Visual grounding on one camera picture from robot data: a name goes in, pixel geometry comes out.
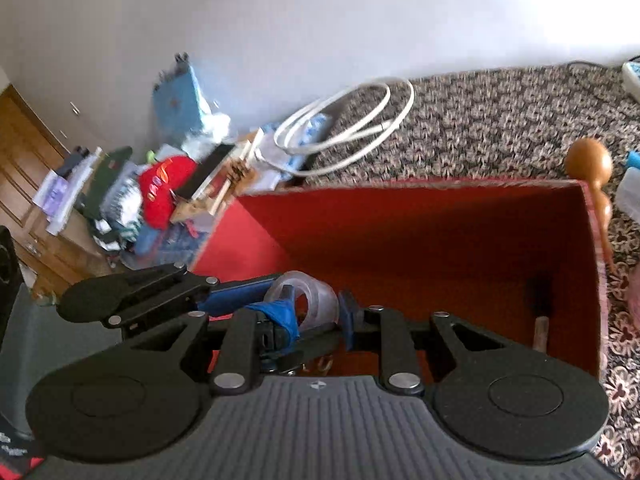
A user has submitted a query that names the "red plush heart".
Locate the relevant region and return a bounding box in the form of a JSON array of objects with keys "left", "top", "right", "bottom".
[{"left": 137, "top": 156, "right": 198, "bottom": 231}]

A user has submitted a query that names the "wooden cabinet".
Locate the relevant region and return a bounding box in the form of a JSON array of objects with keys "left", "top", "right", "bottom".
[{"left": 0, "top": 85, "right": 108, "bottom": 301}]

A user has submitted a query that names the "small dark pine cone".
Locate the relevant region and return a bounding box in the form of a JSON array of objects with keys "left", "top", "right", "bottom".
[{"left": 227, "top": 160, "right": 258, "bottom": 191}]

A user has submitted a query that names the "small clear tape roll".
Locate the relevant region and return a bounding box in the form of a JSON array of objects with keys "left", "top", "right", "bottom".
[{"left": 262, "top": 270, "right": 341, "bottom": 333}]

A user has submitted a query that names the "blue bag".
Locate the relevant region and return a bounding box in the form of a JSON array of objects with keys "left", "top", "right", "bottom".
[{"left": 152, "top": 52, "right": 211, "bottom": 143}]

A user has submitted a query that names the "clear plastic bag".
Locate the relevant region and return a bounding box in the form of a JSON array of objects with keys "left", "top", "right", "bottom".
[{"left": 182, "top": 110, "right": 231, "bottom": 153}]

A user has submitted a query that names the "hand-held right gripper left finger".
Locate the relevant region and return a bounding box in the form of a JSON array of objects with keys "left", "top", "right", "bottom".
[{"left": 117, "top": 300, "right": 301, "bottom": 396}]

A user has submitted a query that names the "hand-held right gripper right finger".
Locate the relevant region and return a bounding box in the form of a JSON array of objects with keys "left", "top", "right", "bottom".
[{"left": 337, "top": 290, "right": 506, "bottom": 396}]

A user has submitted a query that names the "pile of clothes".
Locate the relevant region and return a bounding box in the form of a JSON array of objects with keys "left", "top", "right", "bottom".
[{"left": 80, "top": 147, "right": 151, "bottom": 256}]

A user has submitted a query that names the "white power strip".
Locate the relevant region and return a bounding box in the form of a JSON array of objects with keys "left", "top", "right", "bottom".
[{"left": 621, "top": 60, "right": 640, "bottom": 97}]

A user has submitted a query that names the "clear plastic box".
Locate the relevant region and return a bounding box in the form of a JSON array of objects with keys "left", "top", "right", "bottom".
[{"left": 615, "top": 166, "right": 640, "bottom": 221}]

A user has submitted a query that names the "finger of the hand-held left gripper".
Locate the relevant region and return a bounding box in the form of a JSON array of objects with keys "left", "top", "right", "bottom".
[{"left": 102, "top": 262, "right": 283, "bottom": 329}]

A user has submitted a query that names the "white coiled cable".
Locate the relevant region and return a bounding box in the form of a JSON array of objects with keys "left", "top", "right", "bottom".
[{"left": 274, "top": 77, "right": 416, "bottom": 177}]

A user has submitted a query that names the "brown gourd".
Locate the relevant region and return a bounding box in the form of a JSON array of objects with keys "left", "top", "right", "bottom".
[{"left": 565, "top": 138, "right": 617, "bottom": 273}]

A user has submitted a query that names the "red cardboard box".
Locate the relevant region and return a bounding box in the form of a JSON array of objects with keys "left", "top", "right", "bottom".
[{"left": 192, "top": 177, "right": 611, "bottom": 381}]

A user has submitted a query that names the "white purple paper bag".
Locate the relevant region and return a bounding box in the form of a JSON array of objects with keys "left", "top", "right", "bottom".
[{"left": 32, "top": 147, "right": 96, "bottom": 236}]

